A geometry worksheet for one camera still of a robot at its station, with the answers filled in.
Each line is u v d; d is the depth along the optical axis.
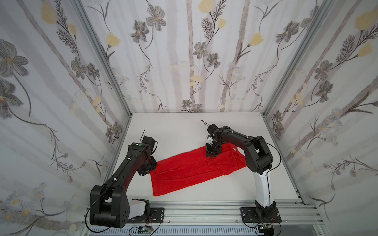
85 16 0.71
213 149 0.87
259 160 0.56
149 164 0.69
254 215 0.73
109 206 0.41
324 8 0.69
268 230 0.71
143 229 0.72
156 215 0.74
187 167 0.91
